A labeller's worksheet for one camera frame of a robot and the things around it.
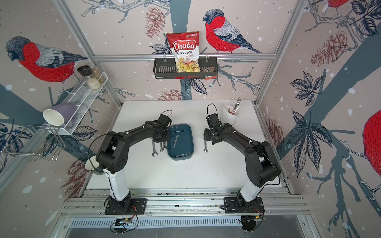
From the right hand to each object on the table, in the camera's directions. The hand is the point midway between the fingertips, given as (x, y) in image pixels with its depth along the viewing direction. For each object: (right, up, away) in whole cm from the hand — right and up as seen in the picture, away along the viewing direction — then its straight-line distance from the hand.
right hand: (206, 134), depth 92 cm
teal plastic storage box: (-17, -8, +3) cm, 19 cm away
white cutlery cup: (+13, +12, +2) cm, 18 cm away
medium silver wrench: (0, -6, +5) cm, 8 cm away
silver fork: (+23, +21, +11) cm, 33 cm away
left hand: (-25, -2, +6) cm, 26 cm away
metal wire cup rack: (-76, -4, -22) cm, 80 cm away
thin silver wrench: (-21, -5, +5) cm, 22 cm away
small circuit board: (-43, -39, -22) cm, 62 cm away
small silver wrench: (-28, -8, +3) cm, 29 cm away
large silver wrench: (-34, -11, +1) cm, 35 cm away
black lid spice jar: (-67, +33, -9) cm, 75 cm away
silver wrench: (-29, -10, +1) cm, 31 cm away
